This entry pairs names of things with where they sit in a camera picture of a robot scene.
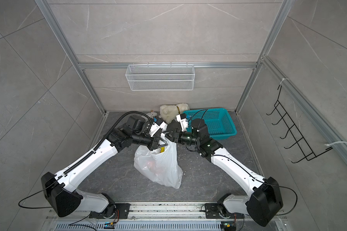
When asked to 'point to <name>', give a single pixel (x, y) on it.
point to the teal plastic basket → (219, 120)
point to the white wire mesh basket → (161, 77)
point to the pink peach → (151, 165)
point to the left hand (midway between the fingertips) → (168, 142)
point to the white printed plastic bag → (161, 165)
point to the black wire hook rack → (309, 154)
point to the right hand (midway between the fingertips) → (165, 135)
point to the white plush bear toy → (169, 112)
